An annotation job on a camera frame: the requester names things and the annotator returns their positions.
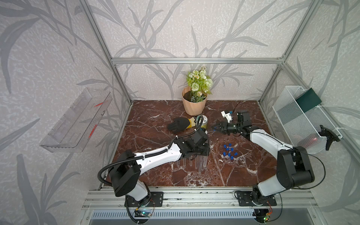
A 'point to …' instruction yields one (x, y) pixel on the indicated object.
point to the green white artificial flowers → (199, 85)
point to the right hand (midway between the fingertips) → (211, 127)
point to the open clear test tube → (178, 163)
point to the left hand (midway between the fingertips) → (210, 150)
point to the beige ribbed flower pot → (192, 108)
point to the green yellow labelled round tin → (204, 123)
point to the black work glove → (179, 124)
